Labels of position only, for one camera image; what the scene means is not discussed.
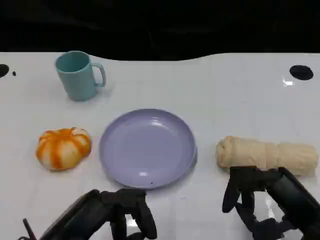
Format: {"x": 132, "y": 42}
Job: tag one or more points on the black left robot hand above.
{"x": 82, "y": 217}

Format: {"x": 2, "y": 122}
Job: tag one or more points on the orange and white bread roll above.
{"x": 62, "y": 150}

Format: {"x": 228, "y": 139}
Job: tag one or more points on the lilac plate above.
{"x": 147, "y": 150}

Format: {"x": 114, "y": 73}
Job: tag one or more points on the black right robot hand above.
{"x": 292, "y": 197}

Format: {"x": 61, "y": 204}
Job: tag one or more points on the pale green mug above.
{"x": 77, "y": 80}

